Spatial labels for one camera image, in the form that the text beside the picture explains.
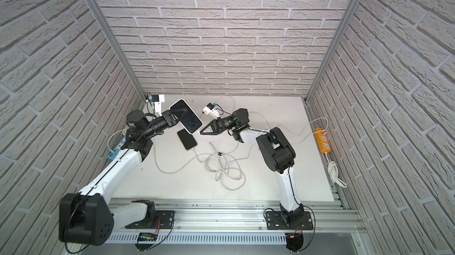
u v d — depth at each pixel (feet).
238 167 2.94
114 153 2.99
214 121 2.45
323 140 3.28
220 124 2.38
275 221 2.39
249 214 2.66
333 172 2.80
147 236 2.36
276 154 1.83
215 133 2.45
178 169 2.89
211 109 2.53
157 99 2.20
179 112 2.33
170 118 2.16
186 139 3.20
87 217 1.29
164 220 2.43
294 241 2.25
